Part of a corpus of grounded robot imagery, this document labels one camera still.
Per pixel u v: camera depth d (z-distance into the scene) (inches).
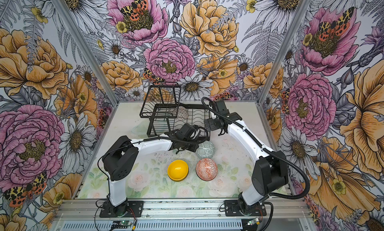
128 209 28.7
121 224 27.8
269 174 17.0
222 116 22.4
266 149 17.9
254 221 28.2
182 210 29.8
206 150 36.9
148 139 23.2
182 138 28.7
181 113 44.0
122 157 19.6
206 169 33.5
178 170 32.9
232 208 29.2
